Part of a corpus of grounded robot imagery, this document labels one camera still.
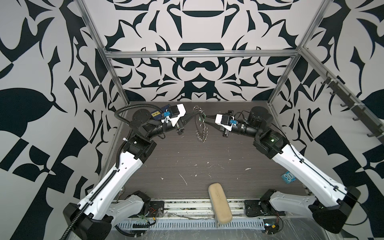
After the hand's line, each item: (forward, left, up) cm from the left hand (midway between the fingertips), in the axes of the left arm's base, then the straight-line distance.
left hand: (198, 106), depth 54 cm
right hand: (0, -4, -6) cm, 7 cm away
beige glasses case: (-24, -11, -43) cm, 50 cm away
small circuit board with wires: (-33, -34, -48) cm, 68 cm away
